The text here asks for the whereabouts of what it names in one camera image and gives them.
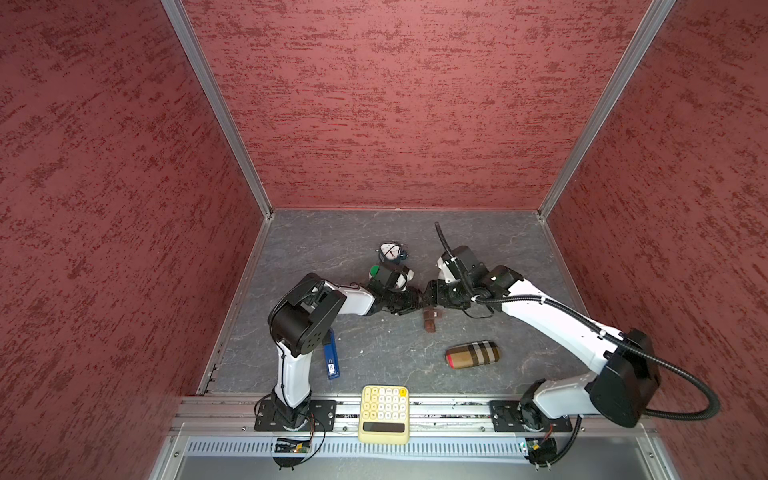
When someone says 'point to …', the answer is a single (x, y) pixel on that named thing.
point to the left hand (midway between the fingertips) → (425, 309)
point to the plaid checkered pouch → (466, 355)
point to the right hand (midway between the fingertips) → (431, 305)
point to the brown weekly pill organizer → (430, 316)
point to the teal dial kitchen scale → (390, 251)
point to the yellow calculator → (384, 414)
